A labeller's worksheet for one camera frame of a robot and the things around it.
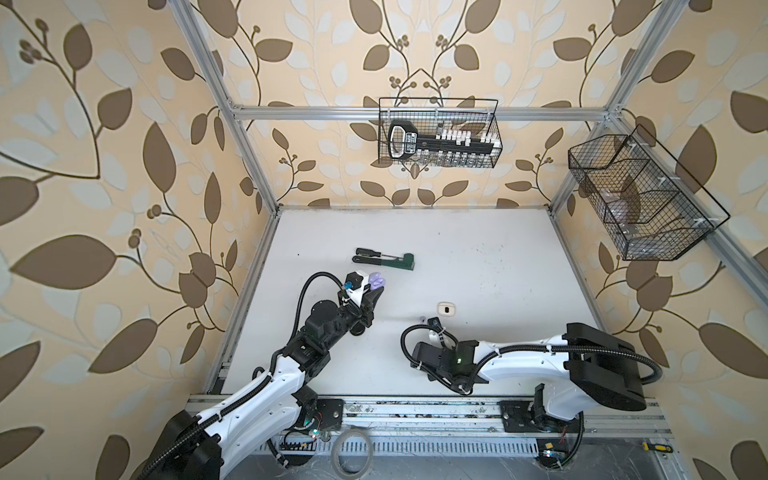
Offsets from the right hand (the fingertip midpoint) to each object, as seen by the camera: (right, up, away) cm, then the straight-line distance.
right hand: (432, 361), depth 84 cm
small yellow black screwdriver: (+52, -14, -15) cm, 56 cm away
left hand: (-16, +23, -8) cm, 30 cm away
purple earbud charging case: (-16, +24, -7) cm, 30 cm away
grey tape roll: (-24, -14, -17) cm, 33 cm away
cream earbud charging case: (+5, +13, +7) cm, 16 cm away
